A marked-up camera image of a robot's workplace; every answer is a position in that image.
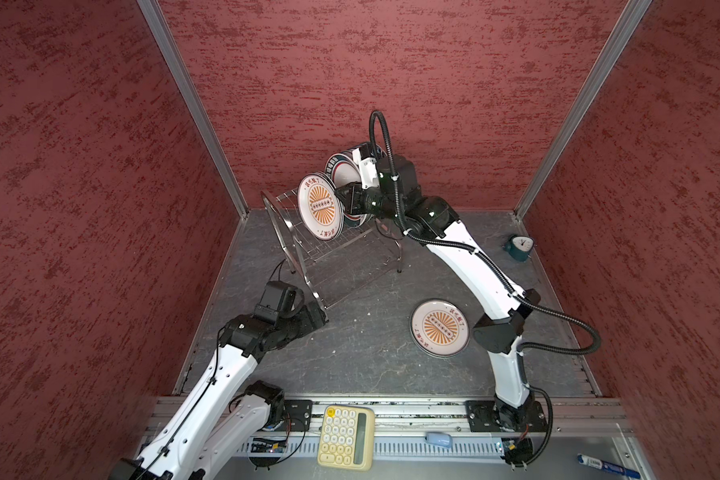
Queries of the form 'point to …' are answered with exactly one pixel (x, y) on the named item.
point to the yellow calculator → (347, 438)
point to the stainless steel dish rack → (335, 254)
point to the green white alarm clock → (519, 247)
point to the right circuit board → (510, 445)
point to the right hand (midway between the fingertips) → (335, 197)
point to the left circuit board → (264, 445)
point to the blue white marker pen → (608, 465)
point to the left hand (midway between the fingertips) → (311, 329)
